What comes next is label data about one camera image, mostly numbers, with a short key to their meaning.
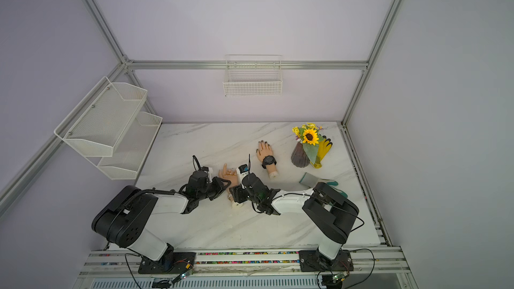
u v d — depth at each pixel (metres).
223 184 0.86
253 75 0.95
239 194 0.77
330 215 0.46
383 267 0.74
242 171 0.78
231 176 0.95
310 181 0.94
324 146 1.08
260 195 0.68
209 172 0.88
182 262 0.74
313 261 0.74
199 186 0.74
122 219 0.46
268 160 0.98
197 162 0.84
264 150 1.04
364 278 0.70
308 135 0.82
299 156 0.98
